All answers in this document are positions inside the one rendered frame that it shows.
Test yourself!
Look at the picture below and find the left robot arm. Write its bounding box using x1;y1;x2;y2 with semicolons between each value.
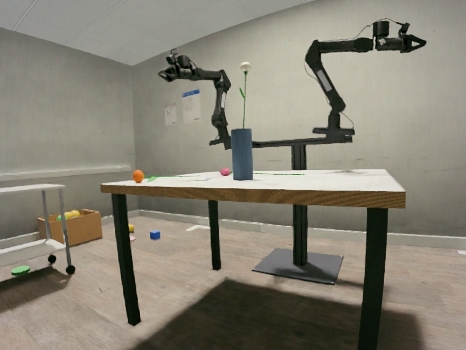
305;21;390;131

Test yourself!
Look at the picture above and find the pink tulip with green stem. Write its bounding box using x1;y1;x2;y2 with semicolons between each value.
220;168;233;176

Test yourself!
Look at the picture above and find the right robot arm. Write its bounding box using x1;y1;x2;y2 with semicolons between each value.
177;55;231;143

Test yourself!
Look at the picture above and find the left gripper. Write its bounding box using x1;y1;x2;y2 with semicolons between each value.
388;23;427;53

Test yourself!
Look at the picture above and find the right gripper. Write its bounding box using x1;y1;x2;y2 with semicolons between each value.
158;56;185;82

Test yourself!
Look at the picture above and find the blue-grey hollow cylinder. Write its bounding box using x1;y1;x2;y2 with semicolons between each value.
231;128;253;181

